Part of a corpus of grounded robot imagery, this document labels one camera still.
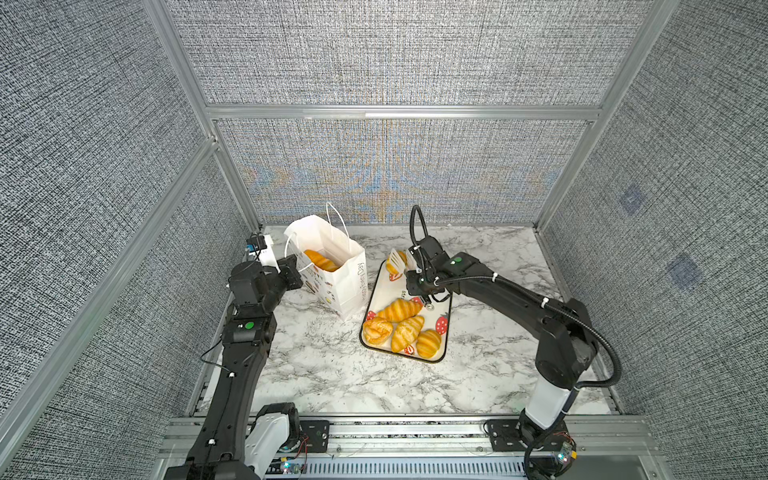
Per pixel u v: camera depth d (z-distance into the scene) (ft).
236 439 1.51
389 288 3.36
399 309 3.02
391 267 3.03
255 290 1.78
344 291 2.69
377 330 2.87
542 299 1.59
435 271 2.10
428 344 2.80
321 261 3.12
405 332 2.81
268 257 2.12
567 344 1.54
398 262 2.97
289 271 2.13
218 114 2.88
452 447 2.40
